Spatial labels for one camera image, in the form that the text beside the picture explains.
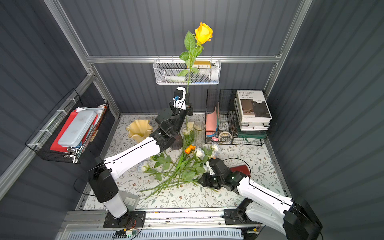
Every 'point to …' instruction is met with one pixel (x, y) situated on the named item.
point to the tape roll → (225, 137)
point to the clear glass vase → (199, 129)
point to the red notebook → (242, 169)
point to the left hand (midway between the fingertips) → (190, 94)
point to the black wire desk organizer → (222, 125)
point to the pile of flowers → (184, 169)
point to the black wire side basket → (43, 139)
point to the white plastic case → (74, 132)
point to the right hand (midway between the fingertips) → (203, 180)
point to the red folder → (56, 146)
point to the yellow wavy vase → (139, 130)
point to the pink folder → (211, 121)
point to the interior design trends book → (253, 106)
